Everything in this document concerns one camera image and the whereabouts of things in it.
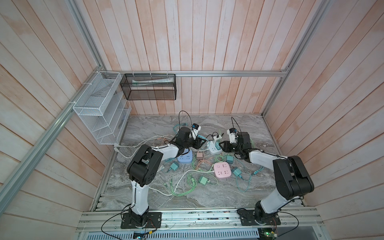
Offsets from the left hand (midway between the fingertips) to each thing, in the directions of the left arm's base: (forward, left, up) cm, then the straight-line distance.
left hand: (203, 141), depth 94 cm
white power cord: (+6, +39, -8) cm, 40 cm away
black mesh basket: (+37, +38, +16) cm, 55 cm away
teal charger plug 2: (-9, -17, -6) cm, 20 cm away
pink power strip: (-16, -11, -6) cm, 20 cm away
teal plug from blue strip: (-14, +19, -7) cm, 24 cm away
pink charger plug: (-6, +2, -7) cm, 10 cm away
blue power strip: (-8, +11, -5) cm, 15 cm away
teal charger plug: (-18, -20, -7) cm, 27 cm away
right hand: (0, -12, -2) cm, 12 cm away
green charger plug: (-23, +1, -7) cm, 24 cm away
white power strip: (+1, -6, -7) cm, 9 cm away
